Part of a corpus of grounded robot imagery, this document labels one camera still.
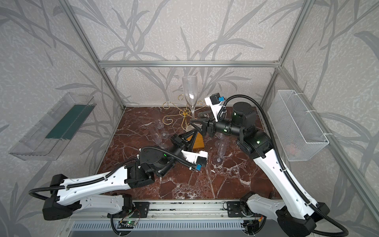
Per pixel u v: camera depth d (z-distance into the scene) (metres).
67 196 0.39
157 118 0.90
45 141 0.63
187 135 0.55
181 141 0.49
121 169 0.46
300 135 0.61
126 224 0.72
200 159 0.48
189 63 0.99
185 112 0.74
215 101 0.48
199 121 0.49
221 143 0.99
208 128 0.49
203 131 0.50
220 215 0.73
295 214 0.38
